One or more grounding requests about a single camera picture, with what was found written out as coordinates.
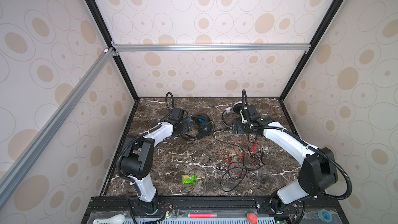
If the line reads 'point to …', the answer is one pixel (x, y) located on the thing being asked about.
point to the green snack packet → (188, 179)
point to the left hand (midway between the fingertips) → (188, 125)
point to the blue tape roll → (325, 215)
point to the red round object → (252, 218)
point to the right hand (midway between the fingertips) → (240, 127)
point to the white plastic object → (115, 219)
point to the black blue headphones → (205, 126)
